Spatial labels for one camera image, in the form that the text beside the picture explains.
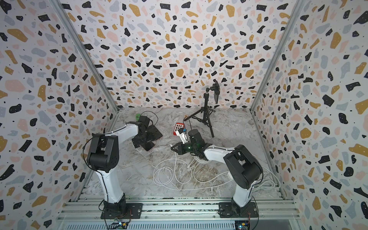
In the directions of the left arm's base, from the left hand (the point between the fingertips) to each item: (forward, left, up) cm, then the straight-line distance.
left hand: (149, 141), depth 99 cm
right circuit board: (-48, -54, -3) cm, 73 cm away
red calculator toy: (+11, -19, +1) cm, 22 cm away
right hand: (-12, -18, +9) cm, 23 cm away
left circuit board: (-47, +6, -2) cm, 48 cm away
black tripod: (+18, -39, +6) cm, 43 cm away
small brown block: (+23, -25, 0) cm, 34 cm away
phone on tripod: (+17, -45, +31) cm, 57 cm away
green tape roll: (+22, +14, +1) cm, 26 cm away
